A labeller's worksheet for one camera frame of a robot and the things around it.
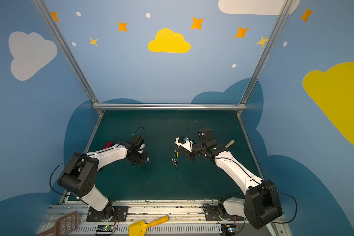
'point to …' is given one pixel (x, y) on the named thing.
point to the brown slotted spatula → (65, 225)
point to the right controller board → (228, 229)
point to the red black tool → (108, 145)
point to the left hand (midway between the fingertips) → (148, 160)
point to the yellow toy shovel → (138, 228)
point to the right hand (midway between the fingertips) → (181, 147)
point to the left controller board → (104, 228)
